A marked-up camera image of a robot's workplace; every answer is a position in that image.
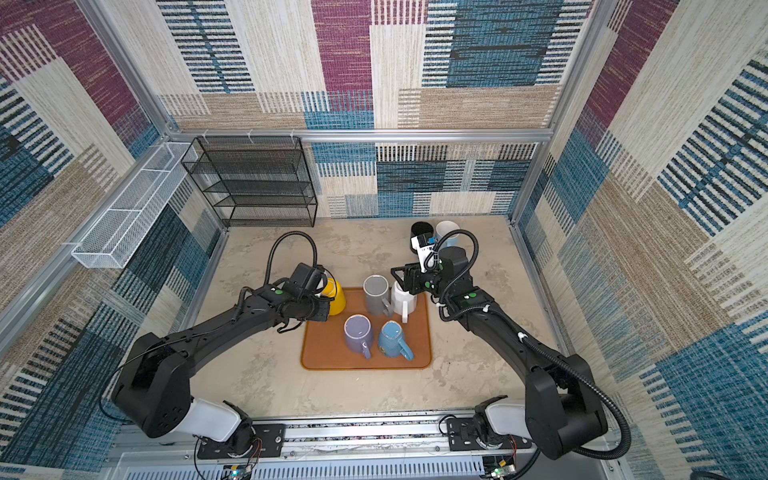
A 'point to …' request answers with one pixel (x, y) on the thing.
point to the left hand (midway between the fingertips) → (327, 304)
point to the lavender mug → (358, 333)
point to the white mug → (403, 302)
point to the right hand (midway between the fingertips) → (399, 272)
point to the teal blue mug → (391, 342)
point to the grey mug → (377, 295)
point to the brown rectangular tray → (323, 342)
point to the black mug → (421, 228)
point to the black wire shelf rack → (255, 181)
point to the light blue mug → (444, 227)
